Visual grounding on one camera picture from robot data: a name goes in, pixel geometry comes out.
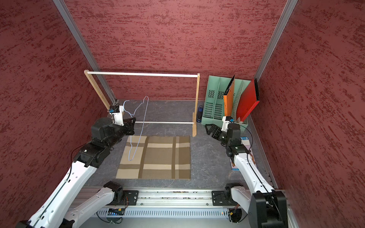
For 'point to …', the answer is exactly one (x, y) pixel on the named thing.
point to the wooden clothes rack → (108, 104)
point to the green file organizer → (214, 110)
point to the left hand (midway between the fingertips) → (134, 122)
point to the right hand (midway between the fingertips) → (208, 130)
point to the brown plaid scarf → (160, 157)
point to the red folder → (247, 100)
